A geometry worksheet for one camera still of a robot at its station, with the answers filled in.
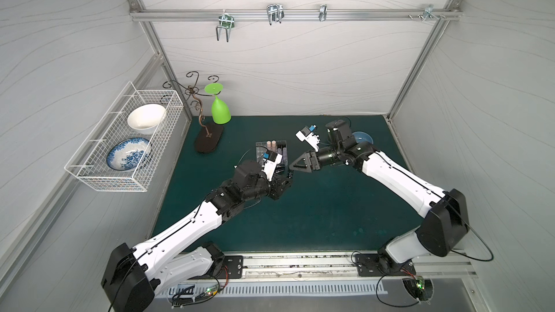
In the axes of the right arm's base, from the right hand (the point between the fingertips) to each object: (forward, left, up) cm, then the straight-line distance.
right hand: (291, 166), depth 72 cm
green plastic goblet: (+26, +31, -1) cm, 41 cm away
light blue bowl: (+33, -35, -22) cm, 53 cm away
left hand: (-4, 0, -3) cm, 5 cm away
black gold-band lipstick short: (+21, +6, -17) cm, 27 cm away
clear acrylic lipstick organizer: (+21, +15, -18) cm, 31 cm away
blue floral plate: (-4, +50, +10) cm, 51 cm away
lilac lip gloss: (+18, +3, -21) cm, 28 cm away
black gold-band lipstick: (+21, +4, -17) cm, 27 cm away
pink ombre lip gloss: (+20, +8, -14) cm, 26 cm away
